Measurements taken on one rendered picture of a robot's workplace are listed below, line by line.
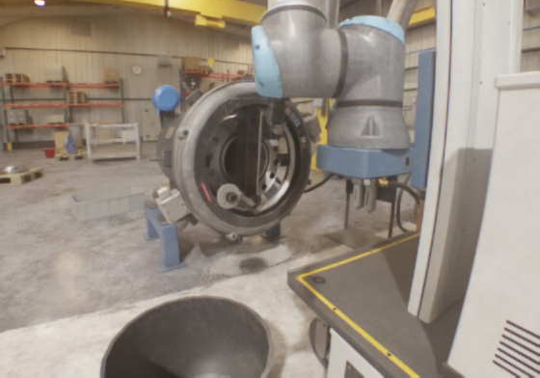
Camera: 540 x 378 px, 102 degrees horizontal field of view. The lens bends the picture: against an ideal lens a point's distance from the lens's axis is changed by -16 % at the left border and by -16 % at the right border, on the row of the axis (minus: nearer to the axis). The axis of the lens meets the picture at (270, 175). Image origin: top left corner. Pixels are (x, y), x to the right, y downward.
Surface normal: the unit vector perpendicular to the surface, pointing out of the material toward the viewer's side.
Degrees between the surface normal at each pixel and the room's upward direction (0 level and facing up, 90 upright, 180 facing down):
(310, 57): 95
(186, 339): 87
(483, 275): 90
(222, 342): 87
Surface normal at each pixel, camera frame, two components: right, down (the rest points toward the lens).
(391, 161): 0.46, 0.16
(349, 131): -0.67, -0.22
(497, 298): -0.89, 0.08
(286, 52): 0.06, 0.10
